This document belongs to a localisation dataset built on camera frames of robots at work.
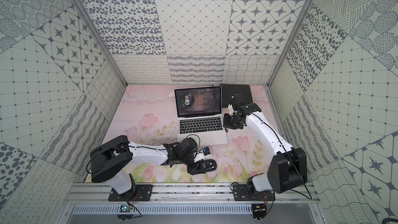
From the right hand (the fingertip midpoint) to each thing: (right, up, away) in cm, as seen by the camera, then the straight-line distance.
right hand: (226, 127), depth 82 cm
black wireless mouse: (-10, -20, -2) cm, 22 cm away
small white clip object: (-37, +18, +31) cm, 52 cm away
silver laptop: (-16, +6, +19) cm, 25 cm away
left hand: (-11, -19, -1) cm, 22 cm away
